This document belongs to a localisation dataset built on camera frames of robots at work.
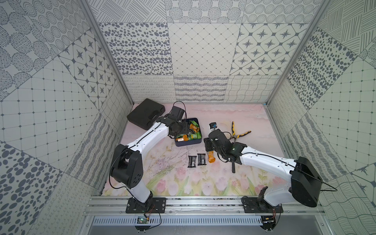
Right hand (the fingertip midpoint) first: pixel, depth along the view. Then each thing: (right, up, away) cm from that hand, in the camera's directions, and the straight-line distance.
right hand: (207, 140), depth 84 cm
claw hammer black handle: (+16, -17, +2) cm, 24 cm away
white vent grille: (-15, -37, -13) cm, 43 cm away
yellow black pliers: (+21, 0, +17) cm, 27 cm away
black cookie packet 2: (-9, -14, +4) cm, 17 cm away
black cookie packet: (-3, -13, +5) cm, 14 cm away
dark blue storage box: (-8, +1, +13) cm, 16 cm away
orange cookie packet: (+3, -12, +4) cm, 13 cm away
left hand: (-14, +8, +4) cm, 16 cm away
